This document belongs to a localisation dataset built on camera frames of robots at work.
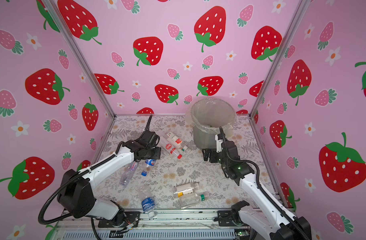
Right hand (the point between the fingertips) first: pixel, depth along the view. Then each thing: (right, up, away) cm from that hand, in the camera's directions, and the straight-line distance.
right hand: (208, 149), depth 80 cm
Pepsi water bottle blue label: (-32, -8, +1) cm, 33 cm away
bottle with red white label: (-20, +3, +18) cm, 27 cm away
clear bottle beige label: (-14, -23, +1) cm, 27 cm away
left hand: (-29, -3, +6) cm, 30 cm away
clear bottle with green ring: (-9, -28, 0) cm, 29 cm away
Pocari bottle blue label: (-32, -26, -5) cm, 41 cm away
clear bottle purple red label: (-48, -16, +9) cm, 51 cm away
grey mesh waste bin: (+2, +21, +20) cm, 29 cm away
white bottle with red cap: (-23, -2, +16) cm, 28 cm away
